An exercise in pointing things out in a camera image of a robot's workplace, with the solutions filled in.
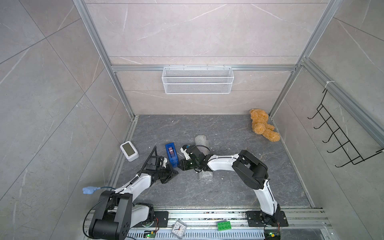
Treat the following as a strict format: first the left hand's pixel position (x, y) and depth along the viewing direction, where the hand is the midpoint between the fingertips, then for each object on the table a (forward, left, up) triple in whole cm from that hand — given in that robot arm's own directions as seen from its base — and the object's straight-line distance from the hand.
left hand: (180, 170), depth 87 cm
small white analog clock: (-29, 0, 0) cm, 29 cm away
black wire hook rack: (-11, -72, +31) cm, 79 cm away
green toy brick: (-28, -22, +1) cm, 35 cm away
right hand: (+4, 0, -2) cm, 5 cm away
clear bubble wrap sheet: (+20, -15, +2) cm, 24 cm away
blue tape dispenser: (+9, +5, +3) cm, 11 cm away
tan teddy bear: (+36, -57, +5) cm, 68 cm away
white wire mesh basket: (+53, -13, +26) cm, 61 cm away
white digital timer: (+14, +33, +1) cm, 36 cm away
